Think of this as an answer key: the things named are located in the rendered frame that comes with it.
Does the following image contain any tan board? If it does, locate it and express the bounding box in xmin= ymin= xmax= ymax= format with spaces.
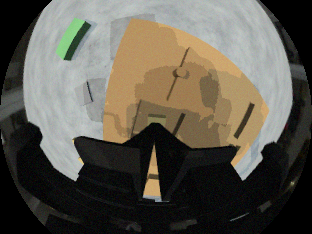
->
xmin=103 ymin=18 xmax=268 ymax=168

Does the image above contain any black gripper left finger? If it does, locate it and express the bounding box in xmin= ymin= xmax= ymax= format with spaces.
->
xmin=75 ymin=122 xmax=156 ymax=201

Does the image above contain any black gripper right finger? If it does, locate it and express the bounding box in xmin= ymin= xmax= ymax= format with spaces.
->
xmin=155 ymin=122 xmax=237 ymax=202

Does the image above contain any light green rectangular block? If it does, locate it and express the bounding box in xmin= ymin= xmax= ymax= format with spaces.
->
xmin=55 ymin=18 xmax=91 ymax=61

